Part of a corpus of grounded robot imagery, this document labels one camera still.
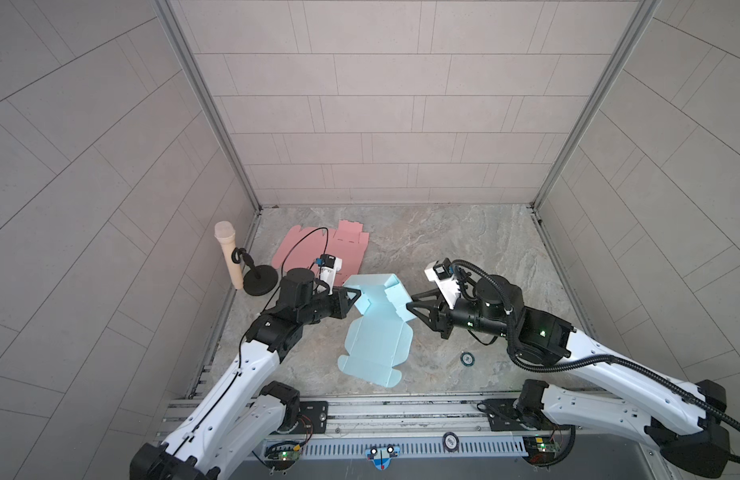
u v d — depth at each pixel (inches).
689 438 15.7
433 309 21.7
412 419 28.4
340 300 24.9
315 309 24.0
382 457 25.6
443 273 20.9
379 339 27.5
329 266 26.2
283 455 25.7
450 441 26.8
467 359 31.7
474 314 20.9
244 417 21.4
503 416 27.5
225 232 29.4
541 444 26.8
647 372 16.4
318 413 27.9
